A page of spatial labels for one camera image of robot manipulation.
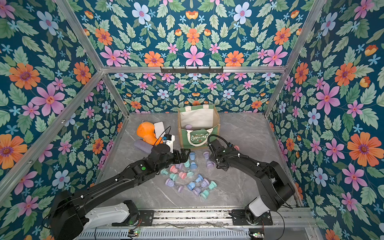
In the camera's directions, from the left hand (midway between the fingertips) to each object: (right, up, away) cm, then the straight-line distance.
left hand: (187, 150), depth 77 cm
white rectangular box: (-23, +11, +28) cm, 38 cm away
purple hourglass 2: (+13, -10, +13) cm, 21 cm away
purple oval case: (-31, 0, +21) cm, 38 cm away
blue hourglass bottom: (+2, -21, +5) cm, 21 cm away
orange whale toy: (-31, +10, +24) cm, 40 cm away
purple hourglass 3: (-10, -19, +6) cm, 22 cm away
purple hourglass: (-2, +13, +25) cm, 28 cm away
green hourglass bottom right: (+10, -23, +2) cm, 25 cm away
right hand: (+18, -7, +14) cm, 24 cm away
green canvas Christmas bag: (+3, +14, +29) cm, 33 cm away
